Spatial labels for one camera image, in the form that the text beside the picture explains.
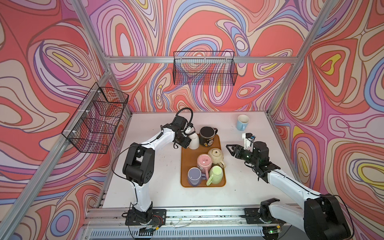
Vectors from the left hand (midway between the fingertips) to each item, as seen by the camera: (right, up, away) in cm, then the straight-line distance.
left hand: (186, 140), depth 95 cm
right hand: (+25, -5, -11) cm, 28 cm away
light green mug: (+17, -17, -18) cm, 30 cm away
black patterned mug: (+13, +3, -2) cm, 14 cm away
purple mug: (+6, -18, -16) cm, 25 cm away
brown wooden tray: (+2, -12, 0) cm, 12 cm away
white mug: (+5, -3, -1) cm, 6 cm away
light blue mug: (+39, +12, +7) cm, 41 cm away
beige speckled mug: (+19, -9, -9) cm, 23 cm away
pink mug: (+11, -11, -13) cm, 20 cm away
